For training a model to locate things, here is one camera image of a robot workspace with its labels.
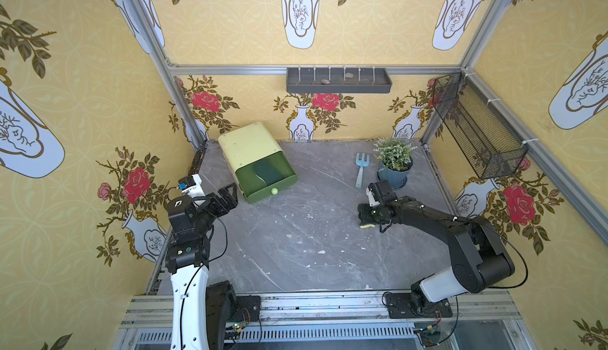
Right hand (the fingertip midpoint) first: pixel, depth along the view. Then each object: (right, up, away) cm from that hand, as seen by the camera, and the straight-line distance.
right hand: (363, 216), depth 93 cm
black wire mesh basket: (+42, +26, -10) cm, 51 cm away
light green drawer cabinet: (-46, +28, -3) cm, 53 cm away
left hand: (-47, +13, -19) cm, 52 cm away
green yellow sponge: (-37, +18, -2) cm, 41 cm away
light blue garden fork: (+3, +21, +17) cm, 27 cm away
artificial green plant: (+12, +25, -1) cm, 27 cm away
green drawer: (-39, +12, -14) cm, 43 cm away
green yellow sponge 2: (-1, -3, -6) cm, 6 cm away
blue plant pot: (+16, +14, +7) cm, 23 cm away
